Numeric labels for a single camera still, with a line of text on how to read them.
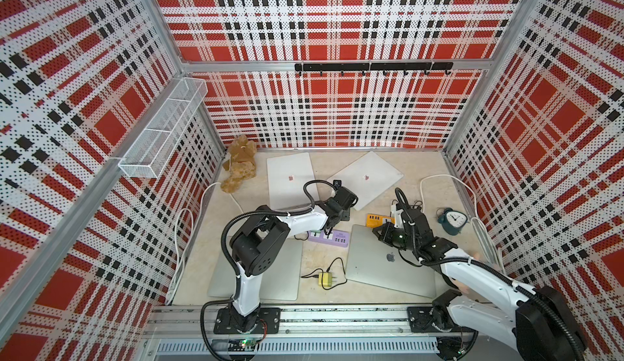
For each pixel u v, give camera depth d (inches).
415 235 25.1
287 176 43.7
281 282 31.3
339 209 28.9
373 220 36.8
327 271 33.1
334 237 34.8
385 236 28.9
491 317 20.5
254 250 19.4
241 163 39.9
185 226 37.6
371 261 33.5
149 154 34.9
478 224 39.0
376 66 35.4
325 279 31.4
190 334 28.8
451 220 36.0
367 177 44.2
